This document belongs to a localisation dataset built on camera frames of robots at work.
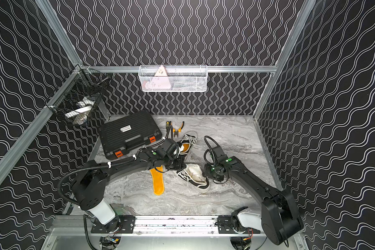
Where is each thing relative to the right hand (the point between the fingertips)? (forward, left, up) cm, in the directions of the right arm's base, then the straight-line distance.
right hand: (206, 174), depth 84 cm
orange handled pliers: (+35, +19, -7) cm, 40 cm away
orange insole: (-2, +27, -5) cm, 28 cm away
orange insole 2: (+16, +12, +3) cm, 20 cm away
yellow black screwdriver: (+39, +25, -4) cm, 46 cm away
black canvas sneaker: (+23, +11, +2) cm, 25 cm away
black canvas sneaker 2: (+1, +7, -3) cm, 8 cm away
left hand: (+3, +10, +5) cm, 12 cm away
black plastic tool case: (+25, +52, +2) cm, 58 cm away
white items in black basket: (+22, +68, +22) cm, 75 cm away
